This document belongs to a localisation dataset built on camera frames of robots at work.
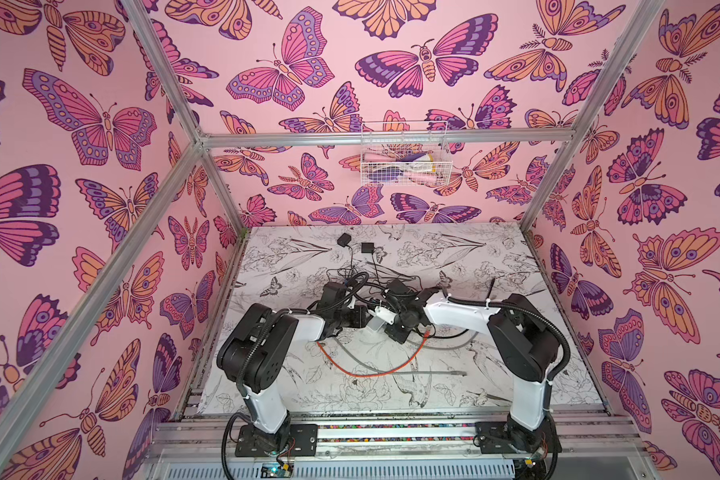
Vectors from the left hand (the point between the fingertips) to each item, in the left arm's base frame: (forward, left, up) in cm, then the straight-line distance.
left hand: (373, 313), depth 94 cm
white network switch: (-4, 0, 0) cm, 4 cm away
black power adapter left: (+32, +11, -1) cm, 34 cm away
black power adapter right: (+28, +2, -1) cm, 28 cm away
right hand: (-4, -5, -2) cm, 7 cm away
